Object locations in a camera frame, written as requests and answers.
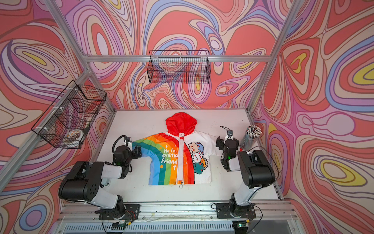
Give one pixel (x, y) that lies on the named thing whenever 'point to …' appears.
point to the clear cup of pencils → (250, 142)
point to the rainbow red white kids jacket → (180, 155)
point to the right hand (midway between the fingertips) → (226, 140)
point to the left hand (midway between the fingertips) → (134, 146)
